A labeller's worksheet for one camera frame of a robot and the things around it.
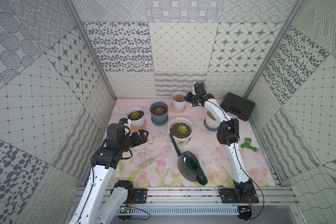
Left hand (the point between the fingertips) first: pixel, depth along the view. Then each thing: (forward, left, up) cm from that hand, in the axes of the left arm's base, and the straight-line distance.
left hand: (140, 131), depth 72 cm
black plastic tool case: (+38, -69, -20) cm, 81 cm away
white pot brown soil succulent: (+18, -42, -13) cm, 48 cm away
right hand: (+38, -27, -12) cm, 48 cm away
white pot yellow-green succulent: (+21, +9, -12) cm, 26 cm away
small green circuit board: (-32, +7, -26) cm, 41 cm away
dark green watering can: (-13, -26, -12) cm, 31 cm away
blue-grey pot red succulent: (+25, -6, -13) cm, 29 cm away
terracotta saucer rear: (+36, -17, -24) cm, 47 cm away
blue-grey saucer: (+17, -43, -21) cm, 51 cm away
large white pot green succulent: (+10, -22, -13) cm, 28 cm away
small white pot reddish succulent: (+36, -21, -13) cm, 43 cm away
